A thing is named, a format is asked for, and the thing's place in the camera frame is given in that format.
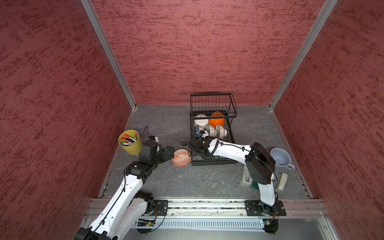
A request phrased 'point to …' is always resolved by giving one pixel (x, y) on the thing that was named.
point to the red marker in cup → (125, 135)
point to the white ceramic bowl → (202, 123)
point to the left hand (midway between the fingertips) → (167, 154)
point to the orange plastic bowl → (215, 122)
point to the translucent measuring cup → (282, 157)
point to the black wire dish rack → (210, 114)
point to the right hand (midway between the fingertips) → (219, 144)
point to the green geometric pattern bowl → (211, 130)
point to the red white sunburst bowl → (220, 132)
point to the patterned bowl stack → (181, 158)
